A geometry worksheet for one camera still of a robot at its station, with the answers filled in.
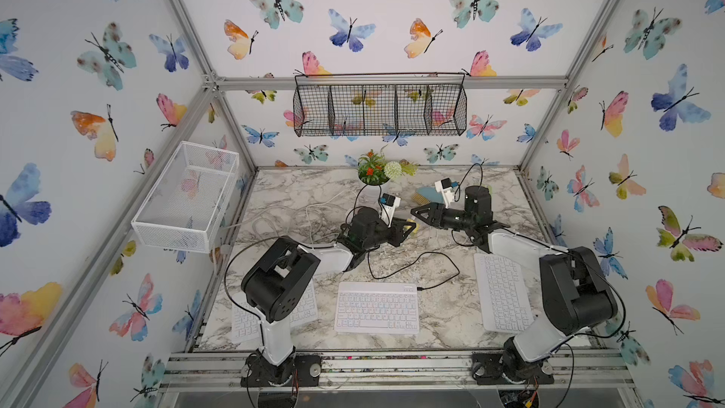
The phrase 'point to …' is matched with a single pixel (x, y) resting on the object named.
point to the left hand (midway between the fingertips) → (416, 222)
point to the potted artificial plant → (374, 170)
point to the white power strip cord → (282, 218)
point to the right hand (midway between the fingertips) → (416, 211)
